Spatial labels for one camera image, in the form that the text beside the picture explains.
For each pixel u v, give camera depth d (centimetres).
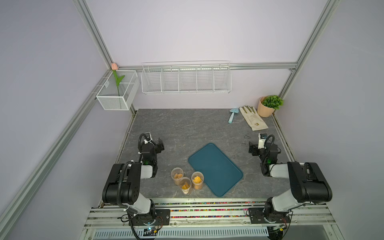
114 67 89
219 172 92
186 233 158
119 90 89
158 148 88
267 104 108
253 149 87
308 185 46
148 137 80
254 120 115
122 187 43
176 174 84
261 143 83
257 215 74
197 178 81
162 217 74
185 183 79
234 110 120
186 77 102
